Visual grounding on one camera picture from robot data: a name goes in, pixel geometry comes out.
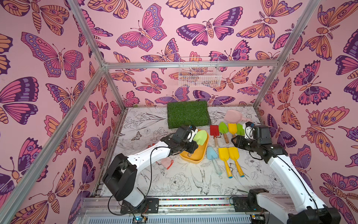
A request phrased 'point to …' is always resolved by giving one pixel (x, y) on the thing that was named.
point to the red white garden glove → (167, 162)
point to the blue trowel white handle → (212, 155)
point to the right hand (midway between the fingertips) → (232, 140)
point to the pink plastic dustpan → (234, 116)
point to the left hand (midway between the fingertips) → (198, 145)
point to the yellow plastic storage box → (196, 157)
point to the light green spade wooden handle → (200, 137)
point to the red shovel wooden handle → (214, 131)
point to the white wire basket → (199, 72)
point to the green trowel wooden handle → (223, 129)
